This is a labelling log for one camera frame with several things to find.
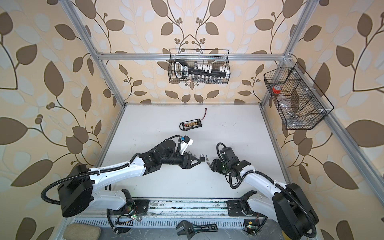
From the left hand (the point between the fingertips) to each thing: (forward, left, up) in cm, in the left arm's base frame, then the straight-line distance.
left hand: (199, 160), depth 73 cm
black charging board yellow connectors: (+34, +7, -16) cm, 38 cm away
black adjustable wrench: (-27, +3, -16) cm, 31 cm away
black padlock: (+8, -2, -17) cm, 19 cm away
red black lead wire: (+46, -3, -17) cm, 50 cm away
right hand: (+2, -9, -15) cm, 18 cm away
